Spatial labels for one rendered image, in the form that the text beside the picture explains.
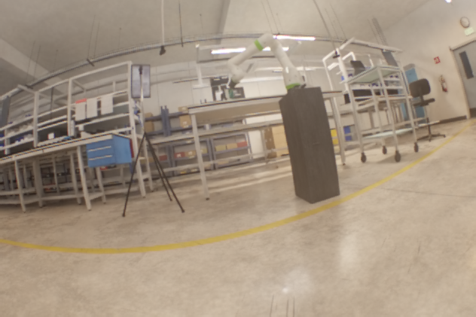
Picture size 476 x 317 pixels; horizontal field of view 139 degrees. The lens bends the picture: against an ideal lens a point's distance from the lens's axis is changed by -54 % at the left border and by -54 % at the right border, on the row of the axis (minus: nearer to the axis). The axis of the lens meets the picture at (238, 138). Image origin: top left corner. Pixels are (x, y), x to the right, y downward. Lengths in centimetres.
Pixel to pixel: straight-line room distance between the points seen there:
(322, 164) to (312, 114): 35
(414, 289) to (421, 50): 740
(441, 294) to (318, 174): 109
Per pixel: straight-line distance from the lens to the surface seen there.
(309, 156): 135
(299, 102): 137
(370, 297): 63
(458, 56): 733
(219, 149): 583
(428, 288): 66
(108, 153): 253
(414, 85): 371
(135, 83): 299
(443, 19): 756
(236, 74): 186
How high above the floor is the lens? 45
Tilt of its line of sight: 4 degrees up
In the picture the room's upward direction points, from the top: 10 degrees counter-clockwise
